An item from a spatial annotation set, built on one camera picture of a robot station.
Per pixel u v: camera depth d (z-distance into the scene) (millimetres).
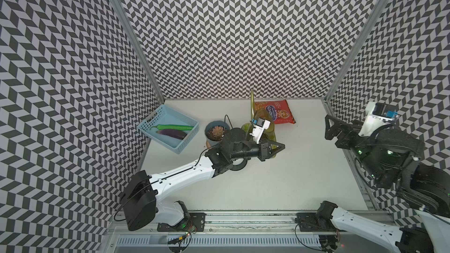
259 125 601
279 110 1059
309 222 732
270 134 654
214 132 887
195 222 727
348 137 434
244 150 572
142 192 408
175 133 1081
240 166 876
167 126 1023
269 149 588
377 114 407
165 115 1085
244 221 749
